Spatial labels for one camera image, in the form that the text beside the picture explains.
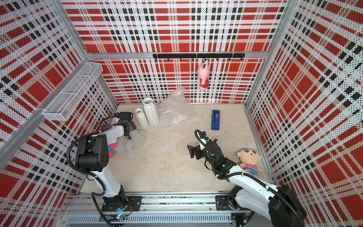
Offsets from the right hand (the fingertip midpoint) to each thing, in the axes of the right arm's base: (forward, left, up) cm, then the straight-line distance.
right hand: (197, 142), depth 81 cm
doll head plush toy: (-7, -30, -7) cm, 32 cm away
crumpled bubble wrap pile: (+39, +16, -14) cm, 45 cm away
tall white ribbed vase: (+23, +31, +1) cm, 39 cm away
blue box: (+20, -14, -10) cm, 26 cm away
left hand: (+17, +49, -8) cm, 53 cm away
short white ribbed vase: (+20, +38, -1) cm, 43 cm away
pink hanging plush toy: (+41, -5, +21) cm, 46 cm away
